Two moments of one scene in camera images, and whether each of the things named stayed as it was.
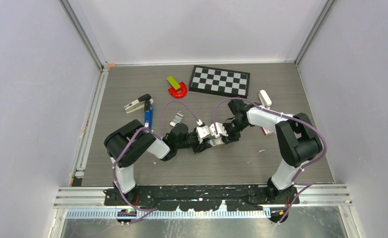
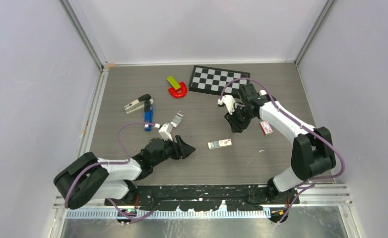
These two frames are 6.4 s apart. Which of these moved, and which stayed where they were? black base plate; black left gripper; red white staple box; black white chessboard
Moved: black left gripper
Stayed: black base plate; red white staple box; black white chessboard
